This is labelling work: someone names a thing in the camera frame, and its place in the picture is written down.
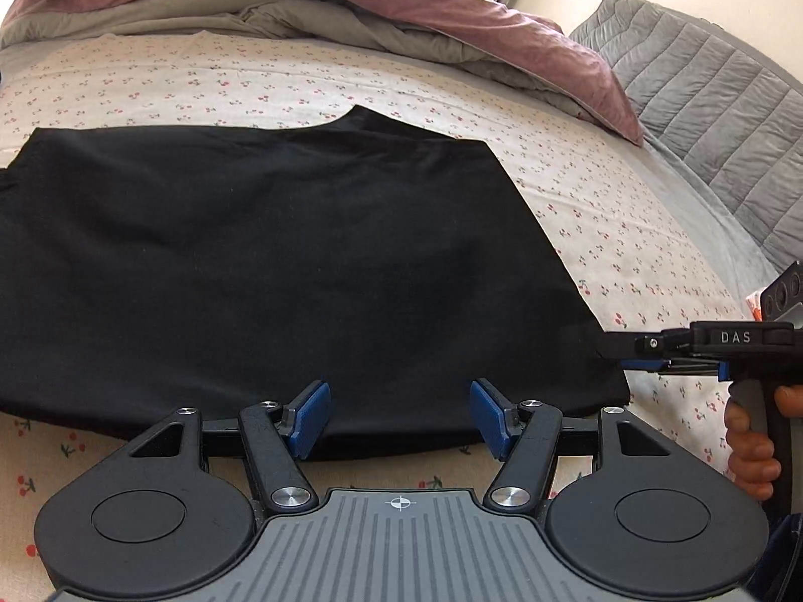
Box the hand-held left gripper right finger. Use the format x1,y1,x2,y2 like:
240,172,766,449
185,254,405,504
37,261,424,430
469,379,683,510

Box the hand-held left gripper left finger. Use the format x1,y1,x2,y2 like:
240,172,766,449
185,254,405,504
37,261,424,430
122,381,332,513

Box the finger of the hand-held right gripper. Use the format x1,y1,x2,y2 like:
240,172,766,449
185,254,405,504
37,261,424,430
596,328,694,372

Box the black pants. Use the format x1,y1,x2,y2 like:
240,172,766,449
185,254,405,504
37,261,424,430
0,105,632,462

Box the person's right hand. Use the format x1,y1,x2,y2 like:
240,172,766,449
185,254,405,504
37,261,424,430
723,384,803,504

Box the grey bed sheet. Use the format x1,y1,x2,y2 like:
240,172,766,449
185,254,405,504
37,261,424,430
596,125,792,305

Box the cherry print bed sheet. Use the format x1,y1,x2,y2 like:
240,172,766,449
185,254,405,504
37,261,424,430
0,30,803,578

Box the person's dark blue clothing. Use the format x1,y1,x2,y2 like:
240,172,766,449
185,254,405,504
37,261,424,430
766,510,803,602

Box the pink and grey duvet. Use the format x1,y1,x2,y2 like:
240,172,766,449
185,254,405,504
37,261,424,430
0,0,645,146

